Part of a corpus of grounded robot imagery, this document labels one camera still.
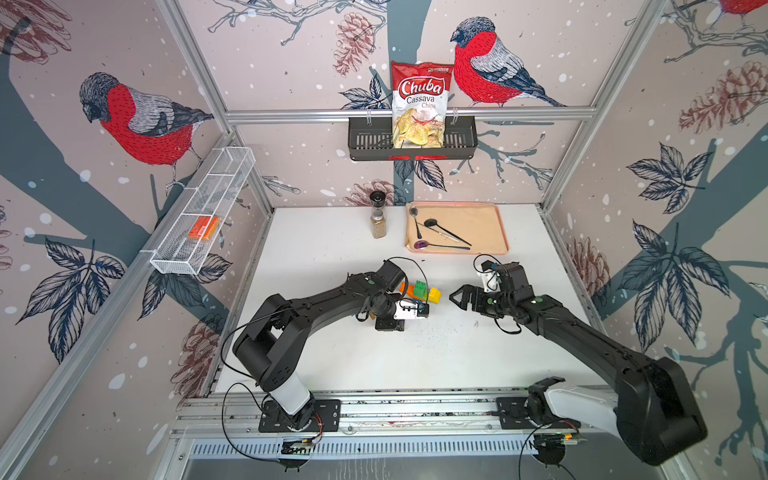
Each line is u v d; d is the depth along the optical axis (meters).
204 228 0.73
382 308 0.73
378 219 1.05
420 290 0.88
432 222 1.14
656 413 0.40
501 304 0.71
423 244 1.09
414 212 1.18
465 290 0.76
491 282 0.76
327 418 0.73
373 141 0.95
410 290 0.90
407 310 0.74
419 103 0.85
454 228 1.15
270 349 0.45
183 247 0.70
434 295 0.88
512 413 0.73
